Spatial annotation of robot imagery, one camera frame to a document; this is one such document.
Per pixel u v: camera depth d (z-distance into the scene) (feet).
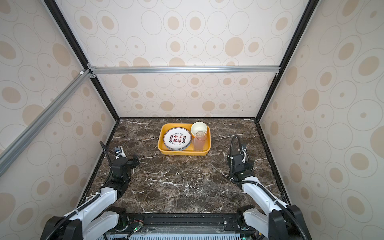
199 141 3.03
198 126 3.43
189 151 3.27
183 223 2.45
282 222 1.32
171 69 2.86
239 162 2.14
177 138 3.43
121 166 2.07
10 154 1.69
